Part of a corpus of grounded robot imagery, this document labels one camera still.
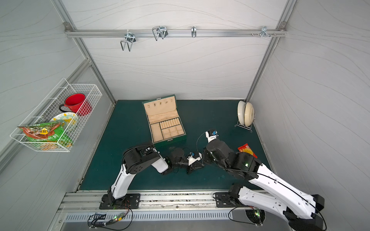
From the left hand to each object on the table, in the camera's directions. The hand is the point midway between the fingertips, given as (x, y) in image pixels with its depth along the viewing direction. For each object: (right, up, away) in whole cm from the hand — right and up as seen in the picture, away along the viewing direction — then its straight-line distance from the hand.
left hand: (204, 167), depth 84 cm
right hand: (-1, +15, -15) cm, 21 cm away
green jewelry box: (-25, +24, +15) cm, 38 cm away
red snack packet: (+29, +9, +8) cm, 31 cm away
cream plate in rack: (+31, +31, +9) cm, 45 cm away
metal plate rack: (+34, +21, +17) cm, 44 cm away
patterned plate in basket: (-67, +29, -16) cm, 75 cm away
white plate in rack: (+26, +33, +10) cm, 43 cm away
